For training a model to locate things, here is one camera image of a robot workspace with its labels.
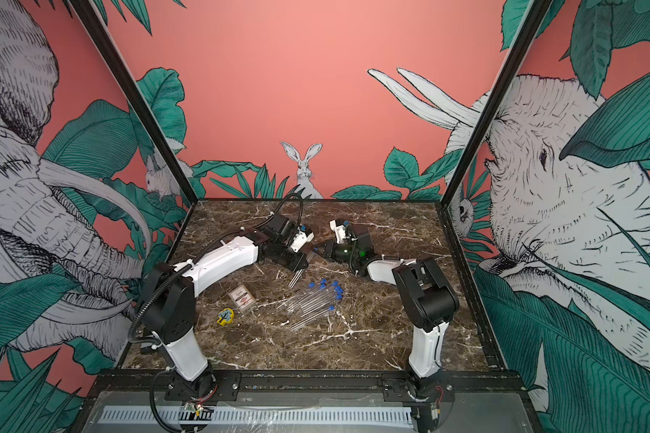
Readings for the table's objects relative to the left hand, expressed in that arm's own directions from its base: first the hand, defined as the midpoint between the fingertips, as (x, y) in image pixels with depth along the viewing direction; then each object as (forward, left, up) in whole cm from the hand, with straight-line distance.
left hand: (307, 259), depth 88 cm
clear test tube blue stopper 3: (-9, -4, -11) cm, 15 cm away
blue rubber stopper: (+3, -3, +2) cm, 5 cm away
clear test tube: (-3, +4, -8) cm, 9 cm away
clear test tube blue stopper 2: (-9, -3, -11) cm, 15 cm away
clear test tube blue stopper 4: (-9, -4, -11) cm, 15 cm away
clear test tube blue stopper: (-5, -1, -10) cm, 11 cm away
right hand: (+4, -1, +3) cm, 5 cm away
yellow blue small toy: (-14, +26, -10) cm, 32 cm away
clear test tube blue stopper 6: (-16, -1, -10) cm, 19 cm away
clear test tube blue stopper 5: (-8, -10, -11) cm, 17 cm away
